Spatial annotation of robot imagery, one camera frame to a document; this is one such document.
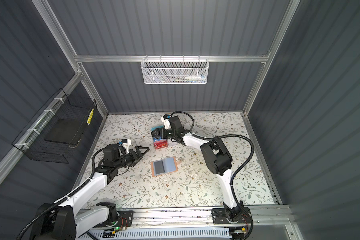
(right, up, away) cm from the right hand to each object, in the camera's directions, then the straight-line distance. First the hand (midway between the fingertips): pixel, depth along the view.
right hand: (158, 133), depth 94 cm
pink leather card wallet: (+5, -20, -3) cm, 21 cm away
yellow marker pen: (-36, +10, -11) cm, 39 cm away
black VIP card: (+1, -21, -3) cm, 21 cm away
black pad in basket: (-46, +2, -17) cm, 49 cm away
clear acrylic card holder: (+7, -6, +5) cm, 10 cm away
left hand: (-4, -10, -12) cm, 16 cm away
